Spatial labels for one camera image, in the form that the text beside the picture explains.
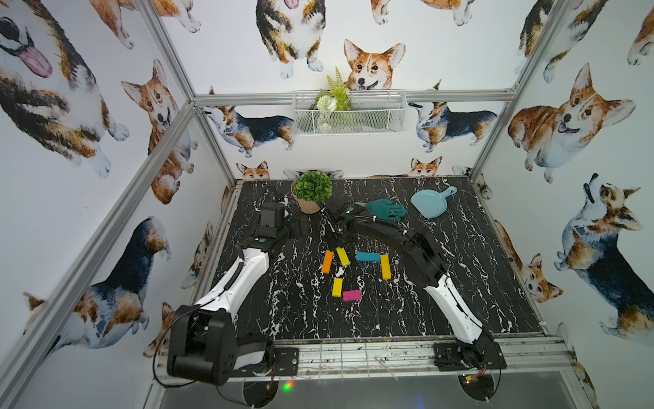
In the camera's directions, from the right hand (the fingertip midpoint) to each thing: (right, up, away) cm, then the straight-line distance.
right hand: (332, 245), depth 96 cm
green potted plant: (-8, +21, 0) cm, 22 cm away
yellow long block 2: (+19, -7, -6) cm, 21 cm away
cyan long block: (+13, -4, -1) cm, 14 cm away
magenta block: (+7, -16, -9) cm, 19 cm away
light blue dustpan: (+43, +15, +17) cm, 49 cm away
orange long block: (-2, -6, -2) cm, 6 cm away
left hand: (-11, +12, -10) cm, 19 cm away
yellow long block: (+4, -4, -1) cm, 6 cm away
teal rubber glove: (+22, +13, +11) cm, 28 cm away
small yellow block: (+2, -13, -8) cm, 16 cm away
